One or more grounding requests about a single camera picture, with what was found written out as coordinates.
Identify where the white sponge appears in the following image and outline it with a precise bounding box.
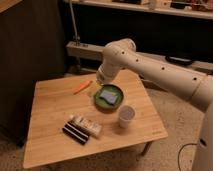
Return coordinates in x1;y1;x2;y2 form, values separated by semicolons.
100;90;117;104

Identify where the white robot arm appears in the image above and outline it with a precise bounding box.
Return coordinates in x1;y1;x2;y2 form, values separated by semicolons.
95;38;213;171

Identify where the orange carrot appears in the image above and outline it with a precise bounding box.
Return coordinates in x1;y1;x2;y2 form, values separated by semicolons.
73;81;92;94

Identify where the green plate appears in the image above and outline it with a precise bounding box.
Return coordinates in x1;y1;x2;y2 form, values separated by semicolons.
93;84;124;110

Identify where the long grey case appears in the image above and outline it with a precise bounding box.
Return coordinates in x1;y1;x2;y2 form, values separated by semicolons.
66;41;213;75

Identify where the wooden folding table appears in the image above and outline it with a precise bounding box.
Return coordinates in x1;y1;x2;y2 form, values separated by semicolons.
23;70;168;169

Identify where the white tube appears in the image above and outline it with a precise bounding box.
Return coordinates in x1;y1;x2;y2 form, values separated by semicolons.
70;115;102;138

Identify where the metal pole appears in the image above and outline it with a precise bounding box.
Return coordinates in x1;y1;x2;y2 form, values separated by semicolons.
69;0;80;46

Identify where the black striped box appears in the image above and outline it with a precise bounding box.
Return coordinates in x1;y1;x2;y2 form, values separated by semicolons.
62;123;89;145

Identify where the wooden shelf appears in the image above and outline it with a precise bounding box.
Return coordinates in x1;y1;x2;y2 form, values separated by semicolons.
63;0;213;20

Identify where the black handle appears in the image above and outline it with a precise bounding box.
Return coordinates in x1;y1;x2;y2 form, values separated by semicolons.
165;56;194;66

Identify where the black cable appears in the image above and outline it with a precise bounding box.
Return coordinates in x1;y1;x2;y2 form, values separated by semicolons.
177;142;198;171

